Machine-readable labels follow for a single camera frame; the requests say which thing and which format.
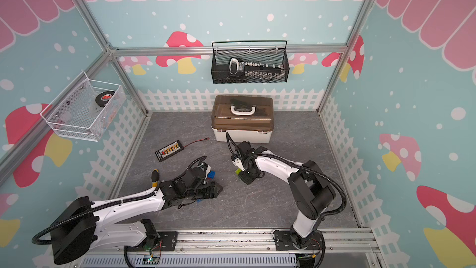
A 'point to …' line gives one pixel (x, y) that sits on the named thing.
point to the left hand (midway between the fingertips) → (217, 192)
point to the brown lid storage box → (247, 119)
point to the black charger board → (169, 150)
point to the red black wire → (197, 141)
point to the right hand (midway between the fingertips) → (248, 177)
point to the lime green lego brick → (238, 170)
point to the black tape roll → (103, 97)
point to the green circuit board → (150, 259)
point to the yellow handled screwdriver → (155, 177)
